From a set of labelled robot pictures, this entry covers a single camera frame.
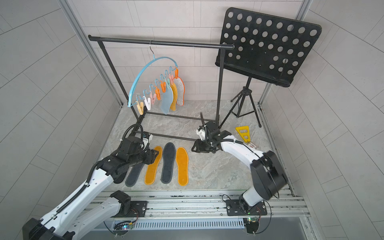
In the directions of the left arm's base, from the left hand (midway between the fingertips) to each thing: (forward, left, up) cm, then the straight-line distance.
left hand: (157, 150), depth 78 cm
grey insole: (+2, -4, -12) cm, 13 cm away
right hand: (+2, -19, -3) cm, 20 cm away
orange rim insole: (+35, -10, +12) cm, 38 cm away
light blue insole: (+23, -3, +15) cm, 28 cm away
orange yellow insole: (0, -12, -11) cm, 16 cm away
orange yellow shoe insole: (-6, +5, -12) cm, 14 cm away
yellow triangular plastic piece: (+20, -53, -11) cm, 58 cm away
